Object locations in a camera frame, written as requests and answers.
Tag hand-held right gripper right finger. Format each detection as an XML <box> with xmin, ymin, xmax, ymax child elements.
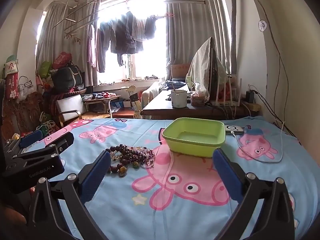
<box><xmin>212</xmin><ymin>148</ymin><xmax>295</xmax><ymax>240</ymax></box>

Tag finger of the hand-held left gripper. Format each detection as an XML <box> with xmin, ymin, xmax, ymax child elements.
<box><xmin>4</xmin><ymin>129</ymin><xmax>43</xmax><ymax>155</ymax></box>
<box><xmin>15</xmin><ymin>132</ymin><xmax>74</xmax><ymax>159</ymax></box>

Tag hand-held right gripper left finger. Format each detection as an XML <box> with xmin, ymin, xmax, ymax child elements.
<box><xmin>29</xmin><ymin>151</ymin><xmax>112</xmax><ymax>240</ymax></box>

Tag dark bead bracelet with charms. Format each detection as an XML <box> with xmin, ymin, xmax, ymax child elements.
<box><xmin>109</xmin><ymin>162</ymin><xmax>140</xmax><ymax>177</ymax></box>

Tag brown bead bracelet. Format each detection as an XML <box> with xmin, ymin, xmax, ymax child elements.
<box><xmin>105</xmin><ymin>144</ymin><xmax>133</xmax><ymax>164</ymax></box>

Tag purple bead bracelet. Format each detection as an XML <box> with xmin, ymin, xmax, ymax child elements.
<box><xmin>139</xmin><ymin>149</ymin><xmax>156</xmax><ymax>168</ymax></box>
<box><xmin>126</xmin><ymin>147</ymin><xmax>148</xmax><ymax>164</ymax></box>

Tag green plastic basin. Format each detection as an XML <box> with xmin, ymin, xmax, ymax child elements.
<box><xmin>162</xmin><ymin>117</ymin><xmax>226</xmax><ymax>158</ymax></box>

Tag carved wooden headboard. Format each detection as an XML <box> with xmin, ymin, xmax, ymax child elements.
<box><xmin>0</xmin><ymin>91</ymin><xmax>43</xmax><ymax>141</ymax></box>

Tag white chair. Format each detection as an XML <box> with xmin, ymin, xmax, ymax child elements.
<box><xmin>55</xmin><ymin>94</ymin><xmax>87</xmax><ymax>128</ymax></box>

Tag white power bank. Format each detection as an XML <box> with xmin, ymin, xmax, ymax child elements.
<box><xmin>224</xmin><ymin>124</ymin><xmax>244</xmax><ymax>135</ymax></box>

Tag red printed pack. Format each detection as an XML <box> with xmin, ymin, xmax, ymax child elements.
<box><xmin>4</xmin><ymin>72</ymin><xmax>20</xmax><ymax>100</ymax></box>

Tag small wooden folding table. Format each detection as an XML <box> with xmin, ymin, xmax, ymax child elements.
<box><xmin>82</xmin><ymin>95</ymin><xmax>122</xmax><ymax>118</ymax></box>

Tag cartoon pig printed bed sheet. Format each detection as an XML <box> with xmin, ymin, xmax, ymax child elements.
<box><xmin>37</xmin><ymin>116</ymin><xmax>320</xmax><ymax>240</ymax></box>

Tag heap of small clothes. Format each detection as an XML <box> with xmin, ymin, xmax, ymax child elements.
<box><xmin>84</xmin><ymin>92</ymin><xmax>117</xmax><ymax>100</ymax></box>

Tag black duffel bag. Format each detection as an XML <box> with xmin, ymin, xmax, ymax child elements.
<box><xmin>51</xmin><ymin>65</ymin><xmax>83</xmax><ymax>93</ymax></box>

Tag green bag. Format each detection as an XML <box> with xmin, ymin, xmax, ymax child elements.
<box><xmin>37</xmin><ymin>60</ymin><xmax>53</xmax><ymax>78</ymax></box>

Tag blue striped shoe box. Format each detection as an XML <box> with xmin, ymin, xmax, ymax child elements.
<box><xmin>111</xmin><ymin>99</ymin><xmax>132</xmax><ymax>109</ymax></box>

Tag white printed bag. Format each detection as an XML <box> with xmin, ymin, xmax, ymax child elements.
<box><xmin>4</xmin><ymin>55</ymin><xmax>20</xmax><ymax>74</ymax></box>

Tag white router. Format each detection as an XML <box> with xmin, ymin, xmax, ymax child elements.
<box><xmin>216</xmin><ymin>74</ymin><xmax>244</xmax><ymax>107</ymax></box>

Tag red bag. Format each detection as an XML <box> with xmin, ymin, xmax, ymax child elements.
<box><xmin>52</xmin><ymin>52</ymin><xmax>73</xmax><ymax>70</ymax></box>

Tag clear plastic food bag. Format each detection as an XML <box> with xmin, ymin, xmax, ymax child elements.
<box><xmin>190</xmin><ymin>81</ymin><xmax>209</xmax><ymax>107</ymax></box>

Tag white enamel mug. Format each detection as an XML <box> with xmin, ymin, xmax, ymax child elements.
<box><xmin>171</xmin><ymin>89</ymin><xmax>188</xmax><ymax>108</ymax></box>

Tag pale draped towel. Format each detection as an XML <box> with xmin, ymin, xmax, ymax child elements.
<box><xmin>141</xmin><ymin>81</ymin><xmax>161</xmax><ymax>119</ymax></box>

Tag dark wooden desk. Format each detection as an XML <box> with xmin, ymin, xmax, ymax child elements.
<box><xmin>140</xmin><ymin>89</ymin><xmax>262</xmax><ymax>120</ymax></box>

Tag grey curtain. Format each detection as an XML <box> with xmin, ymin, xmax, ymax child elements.
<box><xmin>160</xmin><ymin>0</ymin><xmax>232</xmax><ymax>85</ymax></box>
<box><xmin>36</xmin><ymin>1</ymin><xmax>100</xmax><ymax>87</ymax></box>

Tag blue folded clothes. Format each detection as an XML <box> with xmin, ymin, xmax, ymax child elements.
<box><xmin>166</xmin><ymin>80</ymin><xmax>188</xmax><ymax>89</ymax></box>

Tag beige pillow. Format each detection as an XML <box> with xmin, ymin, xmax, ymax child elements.
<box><xmin>186</xmin><ymin>37</ymin><xmax>229</xmax><ymax>100</ymax></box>

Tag cardboard box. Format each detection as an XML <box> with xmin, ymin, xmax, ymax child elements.
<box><xmin>171</xmin><ymin>64</ymin><xmax>192</xmax><ymax>82</ymax></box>

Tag metal ceiling drying rack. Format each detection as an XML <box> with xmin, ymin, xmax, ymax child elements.
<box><xmin>52</xmin><ymin>0</ymin><xmax>102</xmax><ymax>43</ymax></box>

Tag row of hanging clothes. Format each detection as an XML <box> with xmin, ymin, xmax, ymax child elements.
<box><xmin>86</xmin><ymin>10</ymin><xmax>158</xmax><ymax>73</ymax></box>

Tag tangle of cords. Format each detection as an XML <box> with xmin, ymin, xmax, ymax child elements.
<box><xmin>37</xmin><ymin>120</ymin><xmax>60</xmax><ymax>136</ymax></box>

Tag white charging cable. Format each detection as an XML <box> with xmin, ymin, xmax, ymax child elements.
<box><xmin>231</xmin><ymin>120</ymin><xmax>284</xmax><ymax>164</ymax></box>

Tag black wall cable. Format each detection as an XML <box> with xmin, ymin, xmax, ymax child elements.
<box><xmin>252</xmin><ymin>0</ymin><xmax>298</xmax><ymax>138</ymax></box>

